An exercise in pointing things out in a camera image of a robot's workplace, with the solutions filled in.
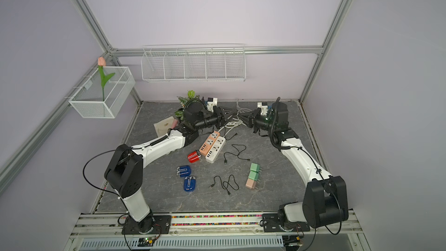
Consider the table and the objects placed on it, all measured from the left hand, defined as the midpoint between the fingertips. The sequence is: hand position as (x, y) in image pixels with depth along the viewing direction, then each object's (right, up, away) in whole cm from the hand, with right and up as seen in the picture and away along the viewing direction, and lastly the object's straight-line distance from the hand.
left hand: (238, 113), depth 75 cm
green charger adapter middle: (+8, -31, +11) cm, 34 cm away
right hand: (-1, 0, 0) cm, 1 cm away
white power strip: (-12, -19, +19) cm, 29 cm away
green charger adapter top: (+9, -28, +13) cm, 32 cm away
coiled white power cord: (+1, -5, +31) cm, 31 cm away
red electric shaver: (-23, -23, +16) cm, 36 cm away
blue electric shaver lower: (-23, -34, +8) cm, 42 cm away
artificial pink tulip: (-65, +16, +9) cm, 68 cm away
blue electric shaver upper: (-27, -29, +12) cm, 41 cm away
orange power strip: (-15, -16, +22) cm, 31 cm away
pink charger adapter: (+6, -34, +8) cm, 35 cm away
